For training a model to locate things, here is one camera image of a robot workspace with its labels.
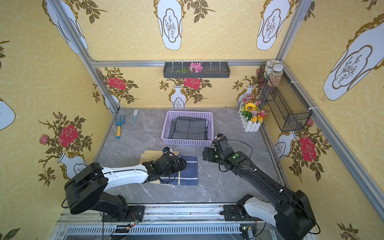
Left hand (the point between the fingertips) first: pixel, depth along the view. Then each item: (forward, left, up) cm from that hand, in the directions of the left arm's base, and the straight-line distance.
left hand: (178, 163), depth 89 cm
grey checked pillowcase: (+26, -8, +1) cm, 27 cm away
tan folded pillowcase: (+5, +15, +1) cm, 16 cm away
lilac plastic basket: (+30, +8, -2) cm, 31 cm away
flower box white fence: (+26, -47, +12) cm, 55 cm away
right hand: (+3, -19, +9) cm, 21 cm away
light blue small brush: (+42, +35, -4) cm, 55 cm away
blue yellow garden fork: (+35, +46, -5) cm, 58 cm away
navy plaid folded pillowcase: (-7, -6, -1) cm, 9 cm away
